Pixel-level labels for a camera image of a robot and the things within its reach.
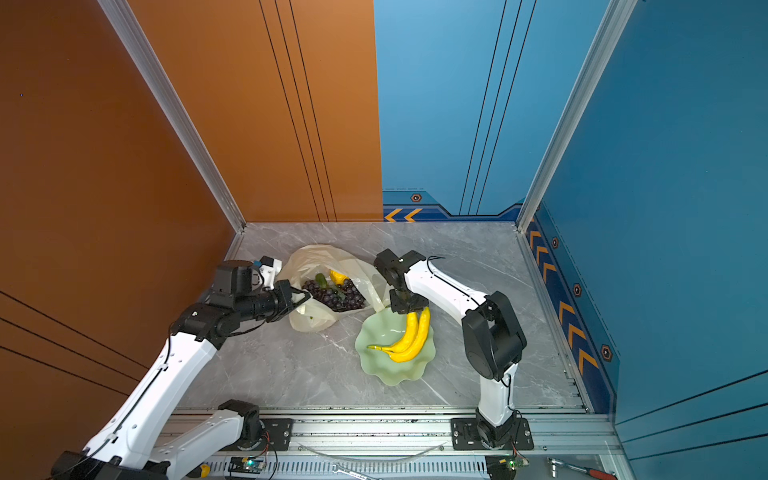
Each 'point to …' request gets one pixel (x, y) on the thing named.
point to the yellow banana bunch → (411, 343)
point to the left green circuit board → (249, 466)
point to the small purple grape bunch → (325, 294)
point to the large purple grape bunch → (345, 297)
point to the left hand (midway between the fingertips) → (311, 292)
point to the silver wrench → (339, 469)
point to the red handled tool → (600, 474)
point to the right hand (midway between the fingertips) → (406, 310)
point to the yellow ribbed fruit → (337, 277)
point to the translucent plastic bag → (359, 273)
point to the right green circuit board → (514, 463)
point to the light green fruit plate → (386, 328)
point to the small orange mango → (322, 281)
